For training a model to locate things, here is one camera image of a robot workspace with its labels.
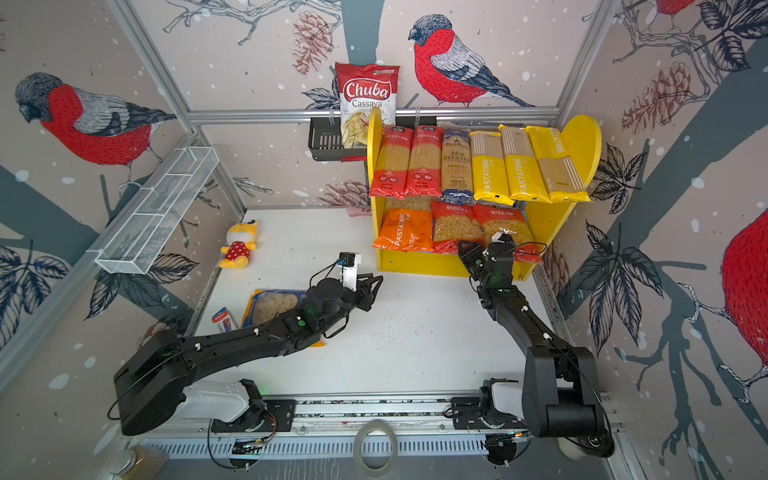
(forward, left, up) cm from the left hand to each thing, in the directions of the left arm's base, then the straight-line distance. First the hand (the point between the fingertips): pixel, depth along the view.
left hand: (378, 278), depth 76 cm
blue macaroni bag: (+2, +36, -18) cm, 40 cm away
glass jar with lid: (-37, +50, -13) cm, 63 cm away
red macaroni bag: (+21, -42, -2) cm, 47 cm away
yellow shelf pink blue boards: (+19, -7, -20) cm, 29 cm away
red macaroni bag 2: (+20, -23, -1) cm, 30 cm away
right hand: (+12, -22, -3) cm, 26 cm away
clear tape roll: (-36, +5, -20) cm, 41 cm away
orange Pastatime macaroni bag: (+19, -8, -3) cm, 20 cm away
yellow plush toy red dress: (+26, +50, -15) cm, 59 cm away
